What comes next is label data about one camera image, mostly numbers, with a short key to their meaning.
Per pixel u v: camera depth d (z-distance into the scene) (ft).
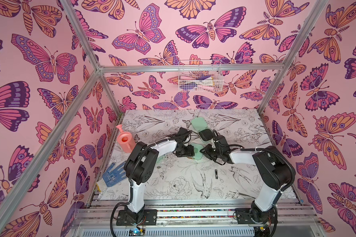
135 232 2.36
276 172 1.57
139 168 1.69
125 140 2.97
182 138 2.58
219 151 2.50
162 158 3.11
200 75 3.12
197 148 3.17
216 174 2.87
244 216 2.39
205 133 3.44
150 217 2.41
